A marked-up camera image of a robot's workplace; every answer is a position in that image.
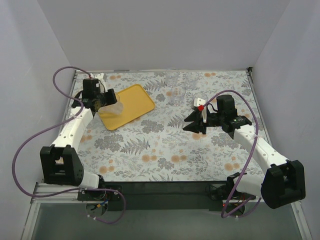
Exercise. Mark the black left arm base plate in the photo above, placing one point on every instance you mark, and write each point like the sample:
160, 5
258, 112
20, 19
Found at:
98, 202

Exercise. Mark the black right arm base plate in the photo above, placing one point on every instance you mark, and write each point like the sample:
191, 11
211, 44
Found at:
219, 193

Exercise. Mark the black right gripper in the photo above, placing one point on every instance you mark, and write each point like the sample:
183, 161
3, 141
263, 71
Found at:
200, 120

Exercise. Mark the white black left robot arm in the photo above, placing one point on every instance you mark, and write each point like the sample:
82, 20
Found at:
60, 162

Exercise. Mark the clear glass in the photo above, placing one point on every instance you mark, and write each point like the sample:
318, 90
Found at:
116, 108
177, 95
171, 77
201, 96
191, 80

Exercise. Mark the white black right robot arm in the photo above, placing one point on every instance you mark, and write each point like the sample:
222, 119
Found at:
284, 180

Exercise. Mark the floral patterned table mat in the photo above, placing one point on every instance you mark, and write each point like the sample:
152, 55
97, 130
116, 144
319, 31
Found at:
154, 146

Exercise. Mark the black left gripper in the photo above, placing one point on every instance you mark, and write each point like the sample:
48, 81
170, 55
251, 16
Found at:
110, 96

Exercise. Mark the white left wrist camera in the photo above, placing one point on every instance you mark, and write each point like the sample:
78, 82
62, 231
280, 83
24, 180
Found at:
102, 81

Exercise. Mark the yellow plastic tray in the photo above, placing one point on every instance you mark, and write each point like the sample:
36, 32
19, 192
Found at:
136, 102

